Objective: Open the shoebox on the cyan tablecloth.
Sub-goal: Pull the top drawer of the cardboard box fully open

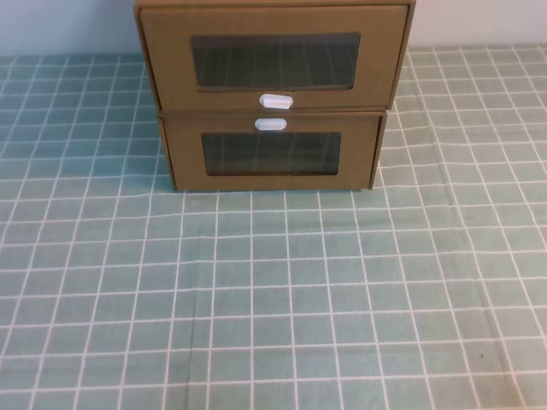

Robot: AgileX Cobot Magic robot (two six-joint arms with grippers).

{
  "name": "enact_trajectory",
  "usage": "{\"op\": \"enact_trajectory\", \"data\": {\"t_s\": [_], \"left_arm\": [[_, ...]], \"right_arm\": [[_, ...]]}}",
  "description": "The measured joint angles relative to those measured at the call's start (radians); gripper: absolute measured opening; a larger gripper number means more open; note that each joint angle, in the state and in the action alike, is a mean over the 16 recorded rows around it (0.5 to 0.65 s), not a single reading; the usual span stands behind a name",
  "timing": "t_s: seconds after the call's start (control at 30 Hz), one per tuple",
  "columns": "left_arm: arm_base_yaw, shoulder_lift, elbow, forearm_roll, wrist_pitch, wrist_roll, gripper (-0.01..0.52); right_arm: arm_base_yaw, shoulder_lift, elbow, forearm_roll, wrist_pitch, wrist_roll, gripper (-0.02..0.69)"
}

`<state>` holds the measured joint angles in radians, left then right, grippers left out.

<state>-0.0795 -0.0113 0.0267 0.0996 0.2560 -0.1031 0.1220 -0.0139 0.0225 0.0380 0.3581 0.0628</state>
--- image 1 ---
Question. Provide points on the cardboard shoebox drawer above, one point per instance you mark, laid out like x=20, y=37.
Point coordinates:
x=225, y=55

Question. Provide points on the lower cardboard shoebox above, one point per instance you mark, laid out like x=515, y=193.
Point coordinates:
x=322, y=150

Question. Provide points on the cyan checkered tablecloth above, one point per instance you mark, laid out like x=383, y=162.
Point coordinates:
x=426, y=292

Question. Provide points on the white lower drawer handle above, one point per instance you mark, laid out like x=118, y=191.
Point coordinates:
x=270, y=124

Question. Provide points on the white drawer handle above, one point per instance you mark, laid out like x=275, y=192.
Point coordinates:
x=273, y=101
x=270, y=124

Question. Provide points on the white upper drawer handle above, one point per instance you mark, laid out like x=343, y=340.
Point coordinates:
x=273, y=101

